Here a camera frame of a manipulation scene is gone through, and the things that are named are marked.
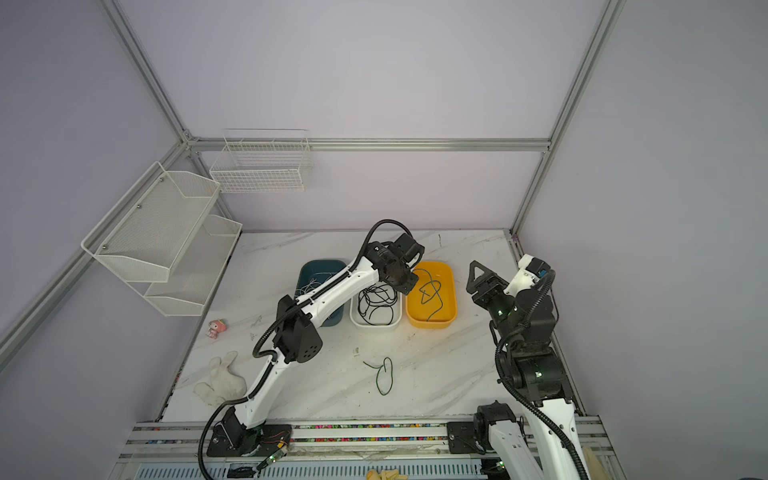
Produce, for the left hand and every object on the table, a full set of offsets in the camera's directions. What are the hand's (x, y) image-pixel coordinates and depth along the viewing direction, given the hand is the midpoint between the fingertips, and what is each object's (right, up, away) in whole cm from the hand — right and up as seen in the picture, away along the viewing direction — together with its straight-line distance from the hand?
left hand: (404, 284), depth 90 cm
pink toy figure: (-59, -13, +1) cm, 60 cm away
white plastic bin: (-14, -12, -1) cm, 18 cm away
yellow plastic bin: (+10, -7, +11) cm, 16 cm away
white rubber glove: (-50, -27, -8) cm, 58 cm away
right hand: (+15, +6, -25) cm, 29 cm away
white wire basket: (-43, +40, +6) cm, 60 cm away
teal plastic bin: (-33, +2, +14) cm, 36 cm away
